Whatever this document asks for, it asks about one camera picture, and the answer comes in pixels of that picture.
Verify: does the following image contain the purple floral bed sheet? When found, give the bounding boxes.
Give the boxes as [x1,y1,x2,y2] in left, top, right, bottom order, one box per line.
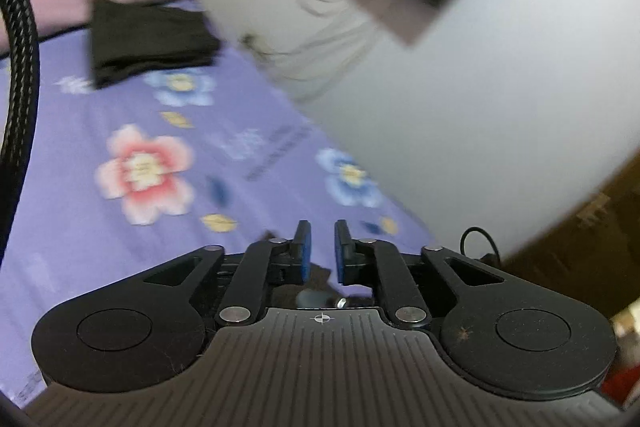
[1,29,432,405]

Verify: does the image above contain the black folded garment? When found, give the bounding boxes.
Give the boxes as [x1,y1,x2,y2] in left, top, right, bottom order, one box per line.
[89,0,221,89]

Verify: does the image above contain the black braided cable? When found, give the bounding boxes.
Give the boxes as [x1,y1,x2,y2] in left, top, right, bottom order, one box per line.
[0,0,42,268]

